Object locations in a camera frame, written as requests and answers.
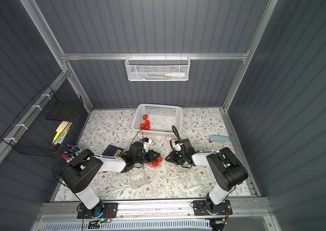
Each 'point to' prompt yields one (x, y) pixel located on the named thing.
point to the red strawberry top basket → (145, 117)
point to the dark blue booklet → (112, 151)
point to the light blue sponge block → (219, 138)
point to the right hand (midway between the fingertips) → (168, 159)
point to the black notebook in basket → (66, 108)
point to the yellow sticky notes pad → (60, 129)
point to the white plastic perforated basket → (157, 118)
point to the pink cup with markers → (71, 151)
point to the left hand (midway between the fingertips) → (162, 157)
